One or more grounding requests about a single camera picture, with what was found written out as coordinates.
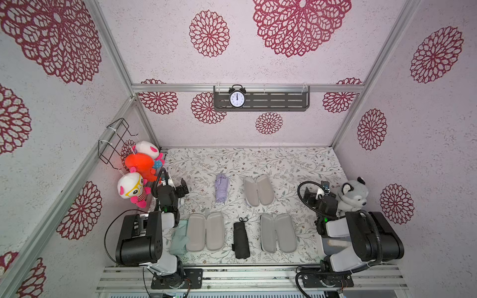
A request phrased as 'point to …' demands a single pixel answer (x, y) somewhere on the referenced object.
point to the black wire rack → (112, 144)
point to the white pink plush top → (151, 150)
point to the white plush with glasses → (131, 185)
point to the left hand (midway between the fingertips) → (174, 181)
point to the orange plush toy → (144, 164)
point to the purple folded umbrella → (221, 187)
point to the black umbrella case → (269, 223)
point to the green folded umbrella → (179, 239)
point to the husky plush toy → (352, 197)
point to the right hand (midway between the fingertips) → (318, 187)
